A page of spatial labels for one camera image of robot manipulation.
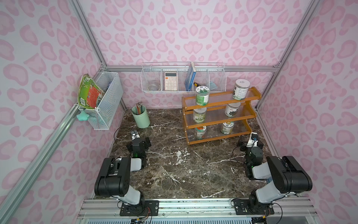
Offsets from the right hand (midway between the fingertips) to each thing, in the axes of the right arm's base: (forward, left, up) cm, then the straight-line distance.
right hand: (249, 135), depth 89 cm
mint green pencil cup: (+15, +74, -4) cm, 75 cm away
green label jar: (+10, +31, +24) cm, 40 cm away
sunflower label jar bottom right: (+8, +12, -3) cm, 15 cm away
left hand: (0, +73, -2) cm, 73 cm away
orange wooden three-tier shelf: (+13, +15, +2) cm, 20 cm away
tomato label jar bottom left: (+4, +31, -2) cm, 31 cm away
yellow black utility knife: (+31, +33, +16) cm, 48 cm away
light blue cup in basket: (+34, +21, +13) cm, 42 cm away
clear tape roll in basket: (+28, +62, +17) cm, 70 cm away
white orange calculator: (+29, +50, +21) cm, 62 cm away
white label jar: (+13, +11, +11) cm, 20 cm away
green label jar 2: (+7, +32, +11) cm, 35 cm away
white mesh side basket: (-4, +83, +22) cm, 86 cm away
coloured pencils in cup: (+19, +73, +6) cm, 76 cm away
